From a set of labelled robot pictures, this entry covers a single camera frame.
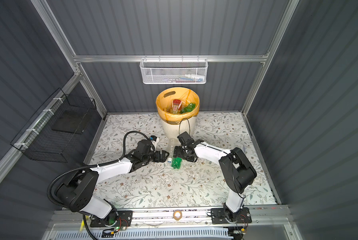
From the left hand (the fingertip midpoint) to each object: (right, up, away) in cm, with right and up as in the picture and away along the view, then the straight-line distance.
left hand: (163, 153), depth 90 cm
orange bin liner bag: (0, +34, +6) cm, 35 cm away
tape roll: (+7, -29, -15) cm, 33 cm away
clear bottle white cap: (+5, +5, +12) cm, 14 cm away
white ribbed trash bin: (+5, +13, +3) cm, 14 cm away
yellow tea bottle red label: (+8, +29, +3) cm, 30 cm away
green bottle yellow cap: (+15, +27, +3) cm, 32 cm away
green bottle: (+8, -5, -2) cm, 10 cm away
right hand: (+10, -2, +2) cm, 11 cm away
